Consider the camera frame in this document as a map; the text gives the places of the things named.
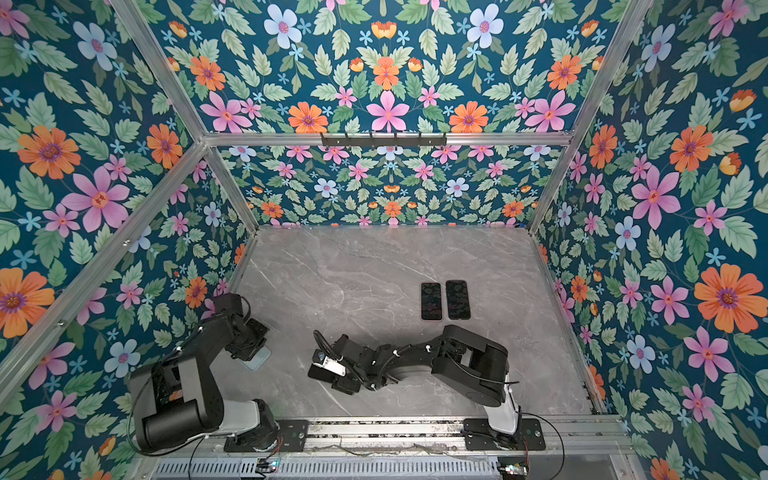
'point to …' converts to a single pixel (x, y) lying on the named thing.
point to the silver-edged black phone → (458, 300)
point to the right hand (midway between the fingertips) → (338, 367)
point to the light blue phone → (258, 359)
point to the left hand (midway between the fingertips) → (267, 331)
